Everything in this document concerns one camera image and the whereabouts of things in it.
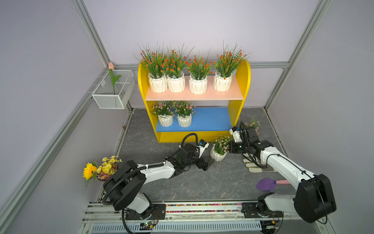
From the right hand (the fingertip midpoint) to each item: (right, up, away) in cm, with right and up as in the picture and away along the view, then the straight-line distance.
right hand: (225, 146), depth 85 cm
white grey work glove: (+8, -5, -21) cm, 23 cm away
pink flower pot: (-36, +22, -4) cm, 43 cm away
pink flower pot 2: (-24, +21, -5) cm, 32 cm away
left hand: (-10, -5, -3) cm, 12 cm away
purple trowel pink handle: (+24, -21, -4) cm, 32 cm away
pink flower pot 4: (+19, +14, +4) cm, 24 cm away
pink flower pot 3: (-4, +1, -8) cm, 9 cm away
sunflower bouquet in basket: (-58, -7, -23) cm, 63 cm away
